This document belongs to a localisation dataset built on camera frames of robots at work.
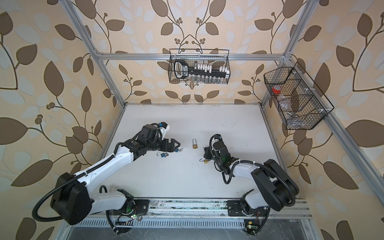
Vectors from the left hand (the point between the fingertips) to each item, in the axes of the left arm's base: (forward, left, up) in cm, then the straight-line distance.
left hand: (175, 142), depth 81 cm
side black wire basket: (+12, -64, +19) cm, 67 cm away
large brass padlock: (+6, -10, -15) cm, 19 cm away
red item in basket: (+29, -58, +15) cm, 66 cm away
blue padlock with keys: (0, +10, -16) cm, 19 cm away
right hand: (+1, -17, -11) cm, 20 cm away
